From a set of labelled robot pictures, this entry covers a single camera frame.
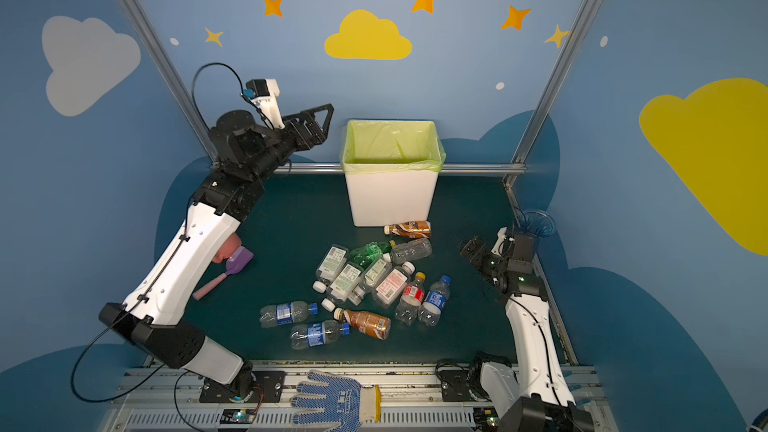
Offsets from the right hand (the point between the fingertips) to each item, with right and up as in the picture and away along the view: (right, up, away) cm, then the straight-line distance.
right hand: (474, 248), depth 81 cm
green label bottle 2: (-38, -12, +7) cm, 40 cm away
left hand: (-38, +32, -20) cm, 54 cm away
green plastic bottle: (-32, -5, +15) cm, 36 cm away
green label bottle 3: (-28, -9, +7) cm, 30 cm away
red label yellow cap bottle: (-17, -15, +4) cm, 23 cm away
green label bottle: (-42, -7, +12) cm, 44 cm away
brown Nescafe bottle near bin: (-16, +4, +20) cm, 26 cm away
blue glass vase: (+19, +7, +3) cm, 20 cm away
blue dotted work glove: (-34, -37, -10) cm, 51 cm away
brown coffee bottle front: (-28, -21, -2) cm, 35 cm away
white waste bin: (-23, +14, +15) cm, 31 cm away
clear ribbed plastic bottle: (-16, -2, +13) cm, 21 cm away
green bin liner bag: (-27, +33, +21) cm, 48 cm away
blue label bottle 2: (-55, -18, -1) cm, 58 cm away
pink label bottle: (-23, -12, +7) cm, 27 cm away
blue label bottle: (-12, -19, +4) cm, 22 cm away
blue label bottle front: (-45, -23, -3) cm, 51 cm away
